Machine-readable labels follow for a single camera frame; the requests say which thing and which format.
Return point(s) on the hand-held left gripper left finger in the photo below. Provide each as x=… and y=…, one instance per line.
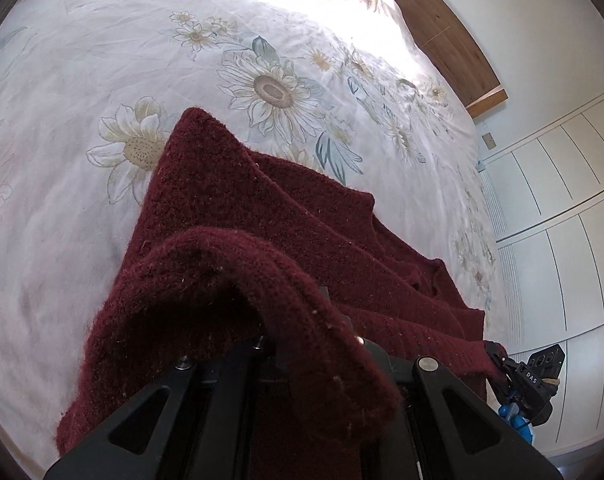
x=207, y=385

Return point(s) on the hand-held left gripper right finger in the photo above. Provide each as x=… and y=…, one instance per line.
x=432, y=395

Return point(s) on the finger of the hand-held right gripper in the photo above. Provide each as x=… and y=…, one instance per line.
x=519, y=422
x=499, y=355

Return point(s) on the dark red knitted sweater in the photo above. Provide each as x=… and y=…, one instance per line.
x=232, y=270

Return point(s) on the white sliding-door wardrobe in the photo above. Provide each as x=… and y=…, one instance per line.
x=557, y=185

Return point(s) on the wooden headboard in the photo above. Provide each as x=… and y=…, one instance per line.
x=447, y=25

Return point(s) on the white floral duvet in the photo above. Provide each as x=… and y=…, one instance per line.
x=82, y=70

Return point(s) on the wall socket plate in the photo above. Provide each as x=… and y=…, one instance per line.
x=489, y=140

